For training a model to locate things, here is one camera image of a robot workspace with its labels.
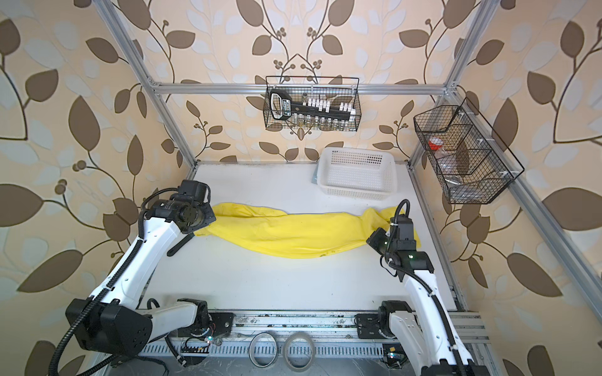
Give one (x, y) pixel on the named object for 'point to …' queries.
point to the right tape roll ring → (302, 335)
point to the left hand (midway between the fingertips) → (201, 215)
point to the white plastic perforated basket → (357, 173)
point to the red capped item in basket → (435, 143)
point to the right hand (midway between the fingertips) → (371, 235)
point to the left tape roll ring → (252, 350)
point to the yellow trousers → (307, 233)
